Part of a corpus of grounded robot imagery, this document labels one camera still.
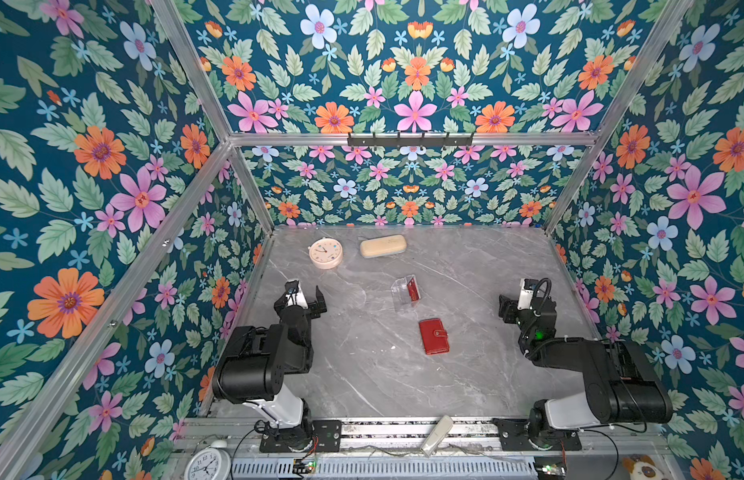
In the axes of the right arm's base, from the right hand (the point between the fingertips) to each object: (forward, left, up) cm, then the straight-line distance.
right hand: (513, 295), depth 93 cm
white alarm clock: (-43, +80, -3) cm, 91 cm away
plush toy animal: (-44, -19, -4) cm, 48 cm away
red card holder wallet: (-11, +25, -6) cm, 28 cm away
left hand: (+1, +66, +6) cm, 66 cm away
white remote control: (-38, +28, -3) cm, 47 cm away
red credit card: (+3, +32, -1) cm, 32 cm away
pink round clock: (+20, +63, -2) cm, 66 cm away
